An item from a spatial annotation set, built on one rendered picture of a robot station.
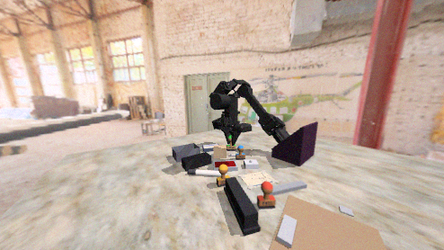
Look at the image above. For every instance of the cream inspection card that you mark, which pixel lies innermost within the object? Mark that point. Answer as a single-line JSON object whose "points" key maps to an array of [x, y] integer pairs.
{"points": [[256, 179]]}

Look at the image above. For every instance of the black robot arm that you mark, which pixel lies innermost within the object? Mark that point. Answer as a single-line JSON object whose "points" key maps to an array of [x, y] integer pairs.
{"points": [[221, 100]]}

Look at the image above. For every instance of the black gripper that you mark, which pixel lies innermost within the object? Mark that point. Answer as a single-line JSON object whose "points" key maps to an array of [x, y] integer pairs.
{"points": [[236, 129]]}

